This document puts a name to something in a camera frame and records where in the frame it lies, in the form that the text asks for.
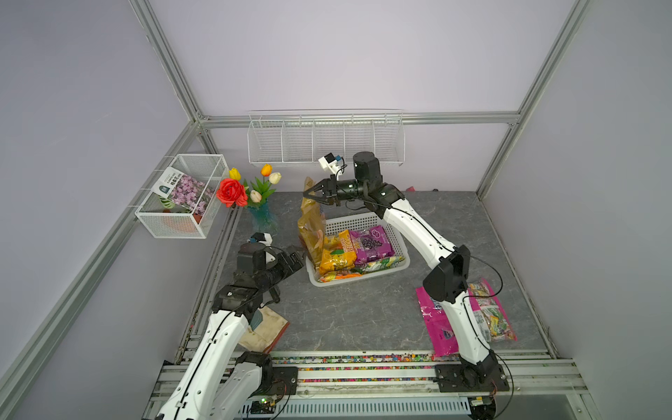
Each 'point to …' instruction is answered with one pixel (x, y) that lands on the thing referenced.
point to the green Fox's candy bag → (378, 265)
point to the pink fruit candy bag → (442, 333)
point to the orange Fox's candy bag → (348, 276)
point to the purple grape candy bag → (371, 244)
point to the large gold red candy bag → (311, 226)
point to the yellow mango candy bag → (339, 253)
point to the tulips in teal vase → (262, 219)
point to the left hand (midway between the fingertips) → (298, 258)
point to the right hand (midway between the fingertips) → (305, 194)
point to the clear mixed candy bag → (489, 312)
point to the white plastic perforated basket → (358, 222)
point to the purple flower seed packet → (183, 189)
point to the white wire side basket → (164, 219)
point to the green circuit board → (262, 406)
